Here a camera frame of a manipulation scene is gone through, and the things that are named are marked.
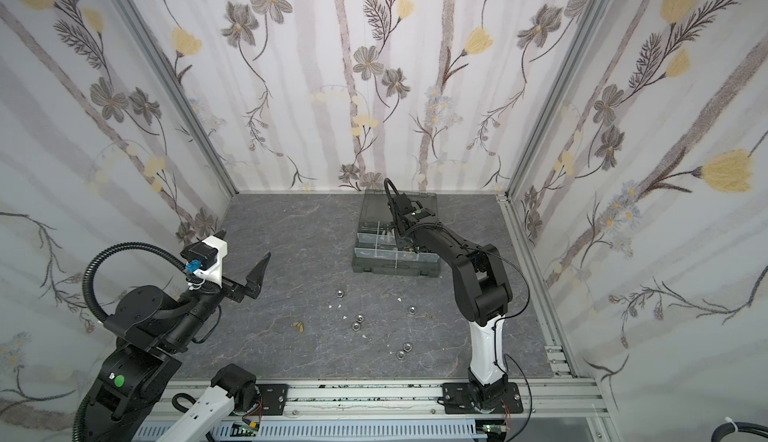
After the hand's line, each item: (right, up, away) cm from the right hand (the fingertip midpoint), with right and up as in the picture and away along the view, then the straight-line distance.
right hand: (407, 229), depth 95 cm
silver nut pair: (-1, -33, -13) cm, 35 cm away
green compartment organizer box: (-10, -7, +3) cm, 12 cm away
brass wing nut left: (-32, -28, -9) cm, 43 cm away
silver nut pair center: (-15, -26, -8) cm, 31 cm away
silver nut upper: (-21, -20, -3) cm, 29 cm away
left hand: (-35, 0, -39) cm, 52 cm away
